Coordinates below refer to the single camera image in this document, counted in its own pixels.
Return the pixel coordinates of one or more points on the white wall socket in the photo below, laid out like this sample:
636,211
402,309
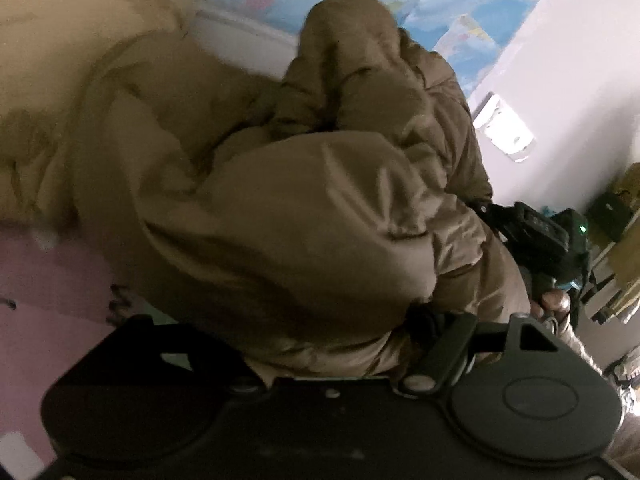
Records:
490,112
506,134

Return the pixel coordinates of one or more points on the person's right hand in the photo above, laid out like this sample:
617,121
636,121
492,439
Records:
552,304

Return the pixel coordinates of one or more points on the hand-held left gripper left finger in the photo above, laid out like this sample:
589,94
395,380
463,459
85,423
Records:
220,366

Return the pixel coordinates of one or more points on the black handbag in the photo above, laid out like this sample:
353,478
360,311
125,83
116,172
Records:
607,215

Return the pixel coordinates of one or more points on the tan plush toy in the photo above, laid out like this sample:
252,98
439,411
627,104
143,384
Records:
50,35

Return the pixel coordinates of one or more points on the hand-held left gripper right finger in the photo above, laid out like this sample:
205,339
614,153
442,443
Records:
450,346

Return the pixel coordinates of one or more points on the brown down jacket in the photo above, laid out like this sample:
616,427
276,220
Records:
275,210

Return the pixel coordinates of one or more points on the person's right forearm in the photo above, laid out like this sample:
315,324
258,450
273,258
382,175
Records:
580,350

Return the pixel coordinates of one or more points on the white coat rack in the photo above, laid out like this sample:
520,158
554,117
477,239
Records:
602,280

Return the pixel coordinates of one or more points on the colourful wall map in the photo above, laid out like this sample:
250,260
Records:
450,0

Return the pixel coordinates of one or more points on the white wall switch plate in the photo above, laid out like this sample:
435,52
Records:
522,150

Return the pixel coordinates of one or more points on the yellow-green hanging garment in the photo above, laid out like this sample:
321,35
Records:
627,270

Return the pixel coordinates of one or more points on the pink floral bed sheet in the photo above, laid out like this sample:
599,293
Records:
50,285

